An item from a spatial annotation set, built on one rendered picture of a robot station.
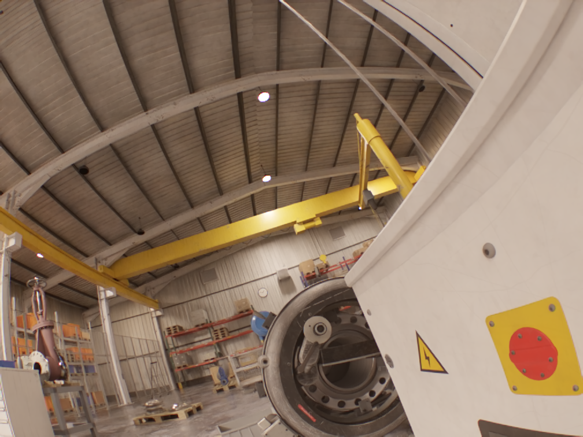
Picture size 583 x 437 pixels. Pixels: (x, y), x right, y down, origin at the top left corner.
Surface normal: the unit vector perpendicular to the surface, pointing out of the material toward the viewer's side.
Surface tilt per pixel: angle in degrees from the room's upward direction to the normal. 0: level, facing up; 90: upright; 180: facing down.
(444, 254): 90
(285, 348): 90
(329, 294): 90
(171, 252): 90
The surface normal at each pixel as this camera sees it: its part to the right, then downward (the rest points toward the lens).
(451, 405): -0.93, 0.31
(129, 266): 0.05, -0.45
